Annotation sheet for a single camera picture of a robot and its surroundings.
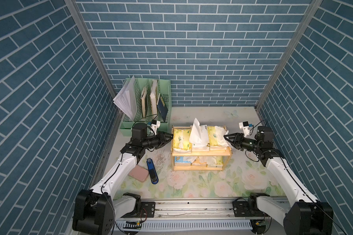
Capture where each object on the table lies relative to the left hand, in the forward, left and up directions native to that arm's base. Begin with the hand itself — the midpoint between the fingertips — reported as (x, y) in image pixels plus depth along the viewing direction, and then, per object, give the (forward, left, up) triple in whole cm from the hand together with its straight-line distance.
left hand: (177, 138), depth 75 cm
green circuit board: (-35, +21, -26) cm, 48 cm away
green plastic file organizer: (+45, +11, -1) cm, 46 cm away
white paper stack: (+28, +32, +3) cm, 43 cm away
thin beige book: (+33, +24, -3) cm, 41 cm away
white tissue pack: (-2, -11, +4) cm, 12 cm away
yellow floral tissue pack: (-5, -2, +3) cm, 6 cm away
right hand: (0, -26, -1) cm, 26 cm away
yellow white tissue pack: (-3, -20, +2) cm, 20 cm away
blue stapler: (-10, +14, -20) cm, 26 cm away
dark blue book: (+36, +12, -14) cm, 41 cm away
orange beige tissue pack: (-6, -12, -17) cm, 21 cm away
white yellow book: (+29, +16, +2) cm, 33 cm away
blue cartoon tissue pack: (-6, -3, -15) cm, 16 cm away
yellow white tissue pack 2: (-6, -22, -16) cm, 27 cm away
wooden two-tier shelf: (-8, -25, -2) cm, 26 cm away
